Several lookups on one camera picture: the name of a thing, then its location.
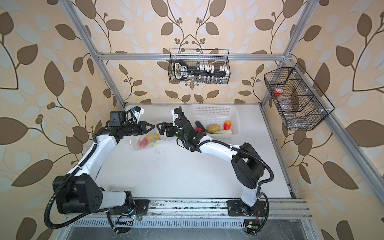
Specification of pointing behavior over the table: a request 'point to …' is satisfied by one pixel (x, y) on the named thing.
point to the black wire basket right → (301, 105)
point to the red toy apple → (143, 142)
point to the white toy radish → (223, 132)
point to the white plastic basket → (209, 114)
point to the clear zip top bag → (134, 139)
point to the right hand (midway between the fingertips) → (164, 125)
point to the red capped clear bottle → (281, 98)
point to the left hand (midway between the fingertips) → (154, 125)
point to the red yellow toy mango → (227, 125)
